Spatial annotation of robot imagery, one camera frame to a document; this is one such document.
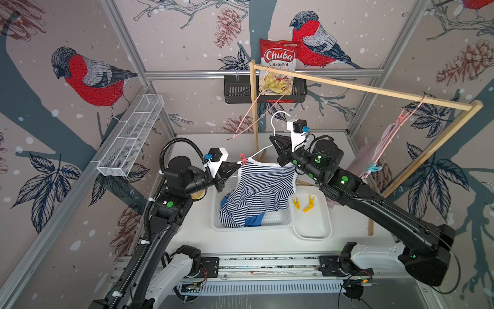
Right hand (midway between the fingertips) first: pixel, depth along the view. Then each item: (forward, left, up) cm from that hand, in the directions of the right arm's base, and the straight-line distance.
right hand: (271, 136), depth 62 cm
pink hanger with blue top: (+5, +13, -6) cm, 15 cm away
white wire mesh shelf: (+10, +58, -10) cm, 60 cm away
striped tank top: (-6, +3, -23) cm, 24 cm away
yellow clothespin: (-4, -14, -41) cm, 44 cm away
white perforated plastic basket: (-13, -4, -42) cm, 44 cm away
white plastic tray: (-9, -21, -42) cm, 48 cm away
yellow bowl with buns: (-2, +33, -41) cm, 53 cm away
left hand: (-7, +10, -5) cm, 13 cm away
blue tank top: (-14, +5, -37) cm, 40 cm away
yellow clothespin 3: (-3, -21, -41) cm, 47 cm away
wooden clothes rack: (-5, -48, -8) cm, 49 cm away
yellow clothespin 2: (-7, -20, -41) cm, 46 cm away
